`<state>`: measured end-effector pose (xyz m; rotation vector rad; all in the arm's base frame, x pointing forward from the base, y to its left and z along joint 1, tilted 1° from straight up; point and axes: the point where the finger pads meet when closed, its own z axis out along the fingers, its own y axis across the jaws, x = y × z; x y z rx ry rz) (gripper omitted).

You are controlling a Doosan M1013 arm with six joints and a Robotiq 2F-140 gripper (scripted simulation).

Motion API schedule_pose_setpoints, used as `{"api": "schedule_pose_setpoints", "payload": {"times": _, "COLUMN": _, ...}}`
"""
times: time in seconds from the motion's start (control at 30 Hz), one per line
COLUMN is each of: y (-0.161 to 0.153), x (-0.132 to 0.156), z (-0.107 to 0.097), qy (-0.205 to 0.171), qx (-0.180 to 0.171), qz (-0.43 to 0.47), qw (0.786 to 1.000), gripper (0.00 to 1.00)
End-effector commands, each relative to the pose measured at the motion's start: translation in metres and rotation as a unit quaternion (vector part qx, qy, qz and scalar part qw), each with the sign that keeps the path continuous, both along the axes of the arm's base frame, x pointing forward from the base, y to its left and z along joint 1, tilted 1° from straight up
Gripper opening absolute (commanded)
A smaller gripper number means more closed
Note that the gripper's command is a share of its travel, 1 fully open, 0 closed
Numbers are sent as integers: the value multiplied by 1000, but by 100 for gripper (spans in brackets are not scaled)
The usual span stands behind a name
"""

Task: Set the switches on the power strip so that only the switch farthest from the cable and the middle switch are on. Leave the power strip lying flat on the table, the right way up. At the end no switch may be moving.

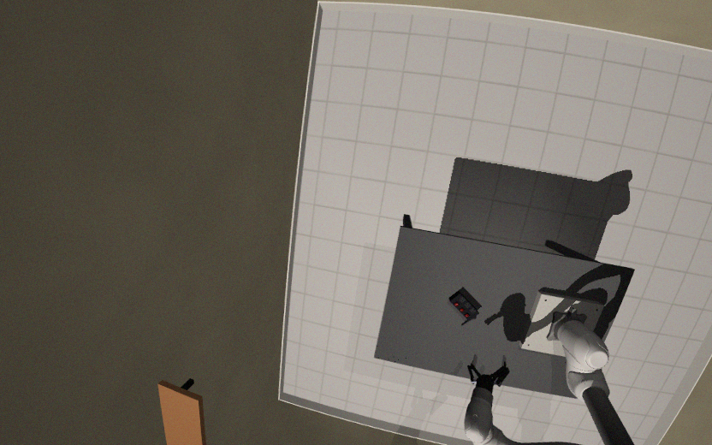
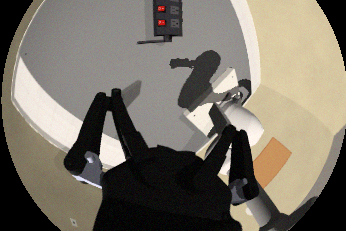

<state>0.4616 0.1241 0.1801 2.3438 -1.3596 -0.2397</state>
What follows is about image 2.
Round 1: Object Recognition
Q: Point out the black power strip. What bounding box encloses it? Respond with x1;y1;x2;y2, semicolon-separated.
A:
137;0;179;44

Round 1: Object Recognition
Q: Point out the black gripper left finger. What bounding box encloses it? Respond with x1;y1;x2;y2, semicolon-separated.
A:
64;80;168;191

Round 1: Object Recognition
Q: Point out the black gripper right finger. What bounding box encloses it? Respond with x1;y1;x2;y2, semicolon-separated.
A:
188;102;259;206

